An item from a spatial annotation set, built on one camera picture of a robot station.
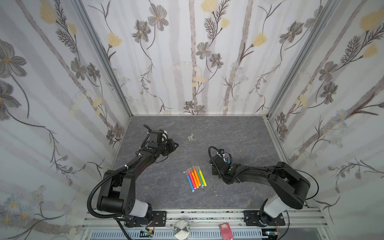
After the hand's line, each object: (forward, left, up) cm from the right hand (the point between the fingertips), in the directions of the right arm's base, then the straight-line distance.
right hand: (212, 162), depth 91 cm
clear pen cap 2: (+19, +13, -4) cm, 24 cm away
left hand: (+9, +22, +9) cm, 26 cm away
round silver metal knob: (-35, +16, +13) cm, 41 cm away
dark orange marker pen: (-9, +11, -3) cm, 14 cm away
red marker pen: (-7, +14, -2) cm, 15 cm away
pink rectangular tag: (-35, -5, -1) cm, 36 cm away
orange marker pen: (-8, +10, -3) cm, 13 cm away
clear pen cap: (+23, +12, -4) cm, 26 cm away
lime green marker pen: (-8, +6, -3) cm, 10 cm away
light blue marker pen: (-11, +13, -2) cm, 18 cm away
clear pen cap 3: (+19, +15, -3) cm, 24 cm away
